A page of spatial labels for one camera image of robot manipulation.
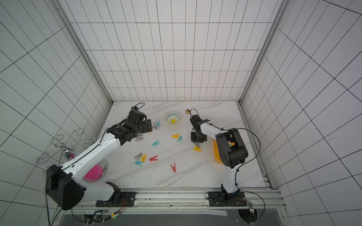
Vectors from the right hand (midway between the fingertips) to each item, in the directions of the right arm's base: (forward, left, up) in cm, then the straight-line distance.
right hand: (192, 140), depth 97 cm
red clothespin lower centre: (-15, +25, +1) cm, 29 cm away
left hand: (-3, +31, +19) cm, 36 cm away
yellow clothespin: (+2, +12, +1) cm, 12 cm away
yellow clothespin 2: (-6, -4, 0) cm, 8 cm away
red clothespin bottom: (-20, +11, +1) cm, 23 cm away
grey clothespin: (-14, +34, +2) cm, 37 cm away
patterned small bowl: (+18, +16, +3) cm, 24 cm away
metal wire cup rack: (-25, +57, +29) cm, 69 cm away
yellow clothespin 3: (-16, +31, +2) cm, 35 cm away
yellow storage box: (-12, -15, +7) cm, 20 cm away
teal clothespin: (0, +8, +2) cm, 9 cm away
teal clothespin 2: (-4, +25, +1) cm, 25 cm away
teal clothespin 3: (-19, +33, +2) cm, 38 cm away
